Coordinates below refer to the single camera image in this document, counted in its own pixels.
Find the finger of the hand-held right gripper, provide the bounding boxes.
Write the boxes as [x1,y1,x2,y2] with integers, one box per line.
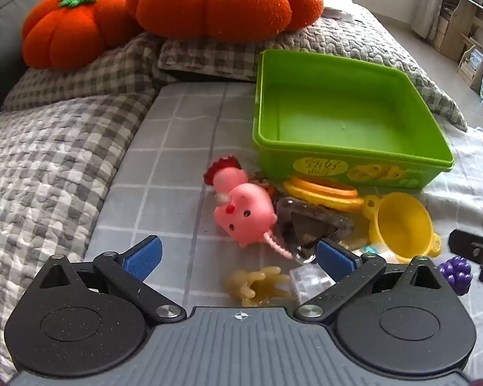
[448,228,483,285]

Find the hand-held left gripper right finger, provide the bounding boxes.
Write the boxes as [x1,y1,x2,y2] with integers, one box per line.
[296,239,453,324]

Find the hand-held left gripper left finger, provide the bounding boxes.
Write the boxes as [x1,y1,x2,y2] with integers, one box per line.
[32,235,186,324]

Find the purple grape toy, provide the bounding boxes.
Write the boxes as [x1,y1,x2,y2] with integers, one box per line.
[438,255,473,295]

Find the clear cotton swab bottle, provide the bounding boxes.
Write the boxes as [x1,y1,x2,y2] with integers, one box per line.
[289,244,405,303]

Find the clear triangular dark packet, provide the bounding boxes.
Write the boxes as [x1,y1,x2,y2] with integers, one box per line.
[274,196,355,265]

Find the yellow toy pot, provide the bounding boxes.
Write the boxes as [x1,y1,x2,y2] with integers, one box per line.
[362,192,442,265]

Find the beige rubber hand toy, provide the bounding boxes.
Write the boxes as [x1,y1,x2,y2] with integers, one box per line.
[224,266,295,307]

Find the pink pig toy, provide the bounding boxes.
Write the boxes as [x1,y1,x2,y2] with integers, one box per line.
[203,155,294,261]

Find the green plastic box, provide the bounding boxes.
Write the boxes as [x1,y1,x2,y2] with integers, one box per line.
[253,49,455,191]

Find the grey grid bed sheet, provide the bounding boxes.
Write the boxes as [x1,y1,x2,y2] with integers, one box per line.
[82,82,483,374]

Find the grey checkered quilt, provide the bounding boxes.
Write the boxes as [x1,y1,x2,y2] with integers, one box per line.
[0,32,162,371]

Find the grey checkered quilted pillow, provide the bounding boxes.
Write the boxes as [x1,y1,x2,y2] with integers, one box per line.
[157,8,468,131]

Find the wooden shelf with books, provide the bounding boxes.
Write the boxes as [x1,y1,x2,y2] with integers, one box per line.
[432,0,483,89]

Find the small orange pumpkin pillow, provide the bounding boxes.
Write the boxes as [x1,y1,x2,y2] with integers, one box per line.
[21,0,146,70]

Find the white paper sheet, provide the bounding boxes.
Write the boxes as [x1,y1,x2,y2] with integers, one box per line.
[324,6,355,21]

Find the large orange pumpkin pillow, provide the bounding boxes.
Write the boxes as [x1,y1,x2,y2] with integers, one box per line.
[127,0,325,43]

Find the dark grey padded headboard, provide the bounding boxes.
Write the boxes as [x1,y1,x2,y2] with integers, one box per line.
[0,0,65,105]

